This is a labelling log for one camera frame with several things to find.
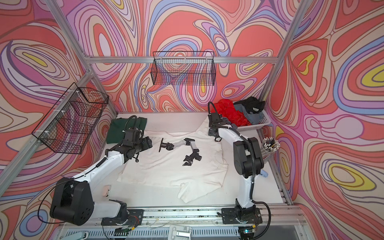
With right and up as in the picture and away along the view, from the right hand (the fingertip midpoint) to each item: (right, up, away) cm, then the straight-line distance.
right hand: (217, 133), depth 99 cm
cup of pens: (+25, -5, -20) cm, 33 cm away
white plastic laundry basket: (+36, +9, +6) cm, 37 cm away
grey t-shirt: (+27, +10, +5) cm, 30 cm away
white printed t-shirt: (-17, -17, -6) cm, 25 cm away
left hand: (-43, -4, -10) cm, 45 cm away
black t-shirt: (+29, +21, +12) cm, 38 cm away
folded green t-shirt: (-72, 0, +8) cm, 73 cm away
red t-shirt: (+10, +18, +12) cm, 24 cm away
